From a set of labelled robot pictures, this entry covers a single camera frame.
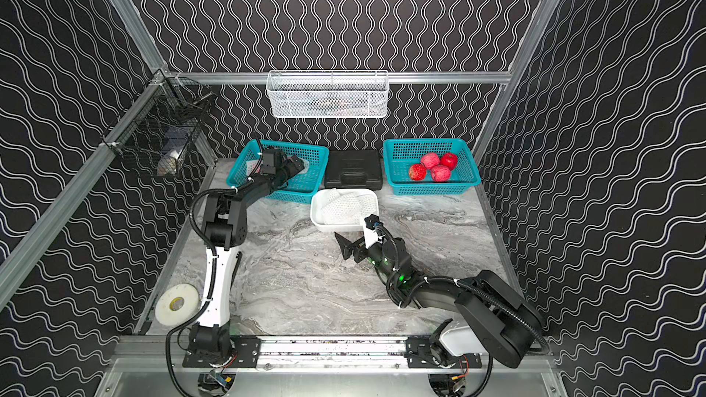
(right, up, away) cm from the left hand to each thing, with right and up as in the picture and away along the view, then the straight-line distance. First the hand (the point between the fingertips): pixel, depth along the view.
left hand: (294, 160), depth 112 cm
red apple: (+50, -5, -2) cm, 50 cm away
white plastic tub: (+12, -15, -11) cm, 22 cm away
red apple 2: (+59, -6, -3) cm, 59 cm away
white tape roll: (-29, -47, -29) cm, 62 cm away
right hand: (+24, -22, -31) cm, 45 cm away
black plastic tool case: (+24, -4, -4) cm, 25 cm away
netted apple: (-17, -2, -2) cm, 17 cm away
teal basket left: (+5, -12, -14) cm, 19 cm away
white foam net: (+20, -19, -12) cm, 30 cm away
